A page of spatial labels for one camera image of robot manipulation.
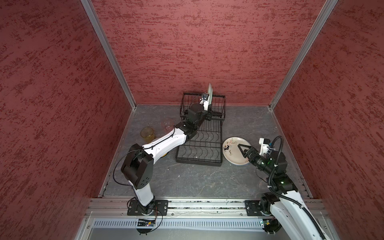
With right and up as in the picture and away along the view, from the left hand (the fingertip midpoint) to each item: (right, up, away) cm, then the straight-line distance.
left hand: (208, 105), depth 82 cm
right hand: (+16, -25, -4) cm, 29 cm away
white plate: (+16, -28, +11) cm, 34 cm away
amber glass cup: (-40, -18, +19) cm, 48 cm away
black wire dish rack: (-2, -25, +13) cm, 29 cm away
